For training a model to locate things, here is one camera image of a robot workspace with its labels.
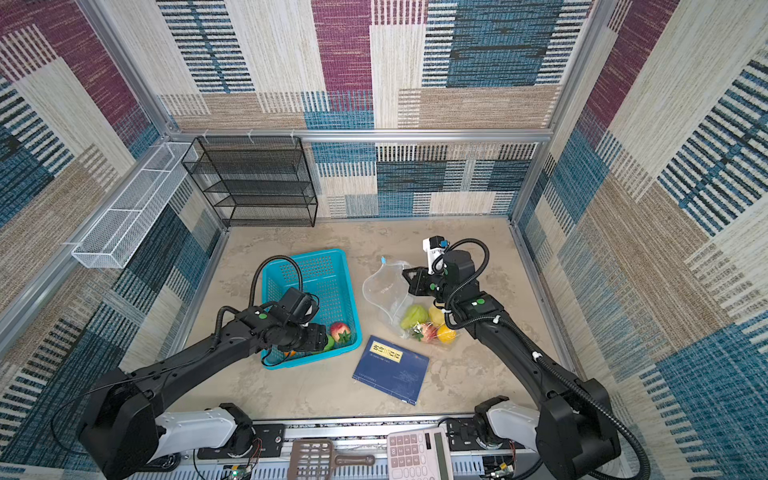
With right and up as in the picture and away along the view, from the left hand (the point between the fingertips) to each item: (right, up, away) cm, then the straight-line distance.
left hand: (319, 337), depth 82 cm
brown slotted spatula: (+1, -26, -11) cm, 28 cm away
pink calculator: (+27, -23, -12) cm, 38 cm away
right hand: (+23, +17, -3) cm, 28 cm away
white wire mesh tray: (-45, +25, -12) cm, 53 cm away
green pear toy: (+27, +5, +7) cm, 28 cm away
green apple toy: (+3, -2, 0) cm, 4 cm away
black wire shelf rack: (-29, +48, +27) cm, 63 cm away
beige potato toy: (+33, +4, +7) cm, 34 cm away
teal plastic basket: (-3, +15, +23) cm, 27 cm away
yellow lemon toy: (+36, -1, +5) cm, 36 cm away
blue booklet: (+20, -9, +2) cm, 22 cm away
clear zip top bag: (+19, +12, +6) cm, 23 cm away
